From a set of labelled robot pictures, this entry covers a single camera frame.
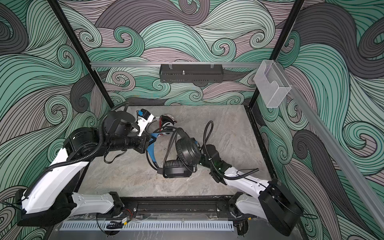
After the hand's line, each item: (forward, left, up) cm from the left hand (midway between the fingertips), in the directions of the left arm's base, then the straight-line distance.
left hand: (156, 138), depth 58 cm
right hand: (+5, -9, -21) cm, 23 cm away
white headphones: (+29, +2, -26) cm, 39 cm away
